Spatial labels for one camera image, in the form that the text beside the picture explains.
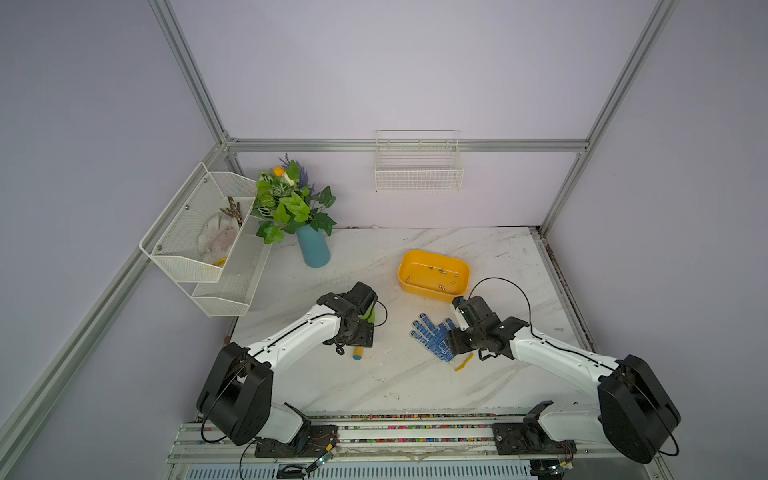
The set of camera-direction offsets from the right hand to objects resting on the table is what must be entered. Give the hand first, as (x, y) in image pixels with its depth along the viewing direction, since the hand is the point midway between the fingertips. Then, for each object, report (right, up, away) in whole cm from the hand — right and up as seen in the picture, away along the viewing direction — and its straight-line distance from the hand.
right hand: (458, 341), depth 88 cm
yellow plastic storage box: (-5, +18, +19) cm, 27 cm away
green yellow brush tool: (-30, -3, -1) cm, 30 cm away
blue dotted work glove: (-6, 0, +4) cm, 8 cm away
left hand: (-31, +2, -2) cm, 31 cm away
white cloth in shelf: (-67, +31, -10) cm, 74 cm away
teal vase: (-48, +29, +18) cm, 59 cm away
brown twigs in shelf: (-64, +38, -6) cm, 75 cm away
